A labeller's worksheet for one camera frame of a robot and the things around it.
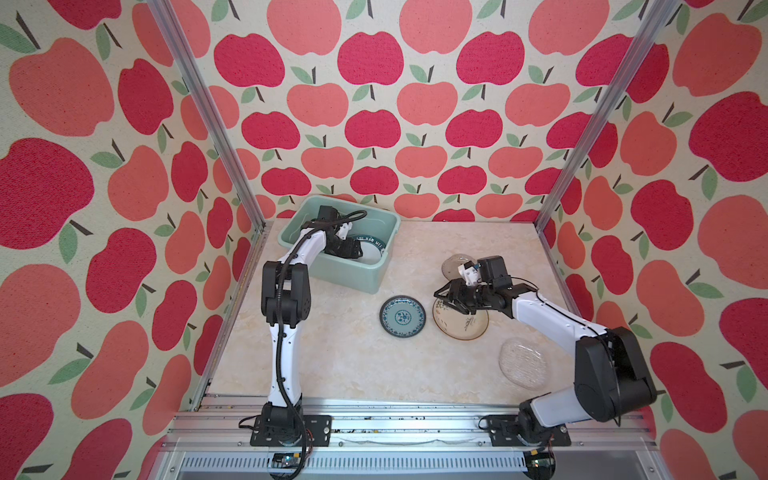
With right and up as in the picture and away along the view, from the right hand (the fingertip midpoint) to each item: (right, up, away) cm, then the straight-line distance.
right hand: (444, 295), depth 87 cm
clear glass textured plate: (+24, -20, -1) cm, 31 cm away
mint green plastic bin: (-28, +6, +3) cm, 29 cm away
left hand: (-28, +12, +18) cm, 35 cm away
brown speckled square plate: (+6, +8, +20) cm, 23 cm away
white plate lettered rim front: (-22, +14, +20) cm, 33 cm away
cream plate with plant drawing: (+5, -10, +6) cm, 12 cm away
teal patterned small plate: (-12, -8, +8) cm, 17 cm away
